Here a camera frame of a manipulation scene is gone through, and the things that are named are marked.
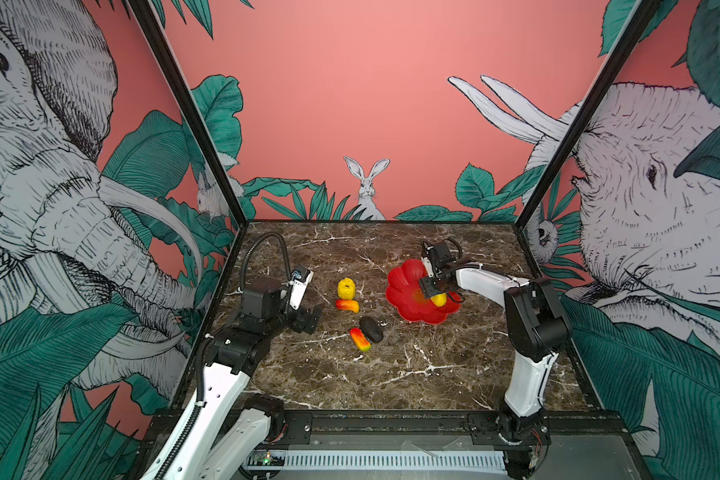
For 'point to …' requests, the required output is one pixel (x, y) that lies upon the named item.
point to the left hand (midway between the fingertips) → (305, 292)
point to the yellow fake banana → (439, 299)
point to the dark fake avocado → (371, 327)
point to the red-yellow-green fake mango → (360, 340)
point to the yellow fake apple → (346, 288)
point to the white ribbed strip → (395, 460)
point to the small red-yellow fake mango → (347, 305)
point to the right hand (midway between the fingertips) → (429, 280)
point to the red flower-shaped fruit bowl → (405, 294)
